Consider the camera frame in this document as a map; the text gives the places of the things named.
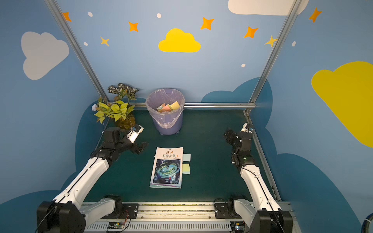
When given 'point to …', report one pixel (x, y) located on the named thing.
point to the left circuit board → (115, 225)
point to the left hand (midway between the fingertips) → (141, 135)
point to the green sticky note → (186, 168)
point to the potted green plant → (119, 108)
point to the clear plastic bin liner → (155, 98)
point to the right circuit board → (238, 226)
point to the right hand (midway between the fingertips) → (235, 130)
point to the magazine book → (167, 169)
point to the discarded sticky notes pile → (163, 108)
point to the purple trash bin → (175, 129)
